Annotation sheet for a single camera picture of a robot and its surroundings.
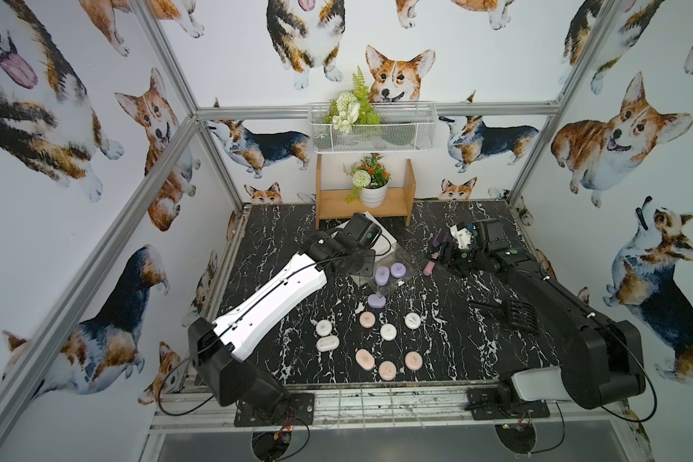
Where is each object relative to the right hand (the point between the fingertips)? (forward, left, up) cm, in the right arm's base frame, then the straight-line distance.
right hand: (439, 251), depth 83 cm
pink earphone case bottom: (-28, +16, -17) cm, 36 cm away
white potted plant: (+29, +20, +2) cm, 35 cm away
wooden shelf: (+33, +35, -13) cm, 50 cm away
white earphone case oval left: (-20, +33, -17) cm, 42 cm away
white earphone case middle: (-17, +15, -17) cm, 28 cm away
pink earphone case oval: (-25, +22, -16) cm, 37 cm away
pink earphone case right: (-25, +8, -17) cm, 31 cm away
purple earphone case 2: (-1, +11, -8) cm, 14 cm away
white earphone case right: (-13, +7, -18) cm, 23 cm away
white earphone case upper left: (-16, +34, -17) cm, 41 cm away
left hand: (-4, +21, +5) cm, 22 cm away
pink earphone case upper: (-13, +21, -17) cm, 30 cm away
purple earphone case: (-4, +16, -7) cm, 18 cm away
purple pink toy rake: (+5, -1, -18) cm, 18 cm away
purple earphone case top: (-8, +18, -16) cm, 26 cm away
